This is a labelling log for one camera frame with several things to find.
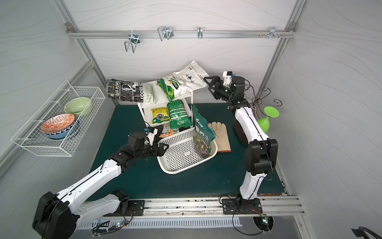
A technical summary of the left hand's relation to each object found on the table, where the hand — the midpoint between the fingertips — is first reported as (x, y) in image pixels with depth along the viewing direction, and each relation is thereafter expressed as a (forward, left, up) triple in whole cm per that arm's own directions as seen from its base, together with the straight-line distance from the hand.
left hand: (164, 145), depth 80 cm
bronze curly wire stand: (+19, -51, +16) cm, 57 cm away
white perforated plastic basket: (+3, -8, -15) cm, 17 cm away
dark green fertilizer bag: (+2, -21, +9) cm, 23 cm away
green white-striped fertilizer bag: (+17, -7, +5) cm, 19 cm away
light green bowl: (+11, +43, +19) cm, 48 cm away
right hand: (+25, -22, +25) cm, 41 cm away
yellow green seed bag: (+17, +4, +6) cm, 18 cm away
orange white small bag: (+15, +2, -8) cm, 17 cm away
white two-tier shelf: (+19, -13, +17) cm, 29 cm away
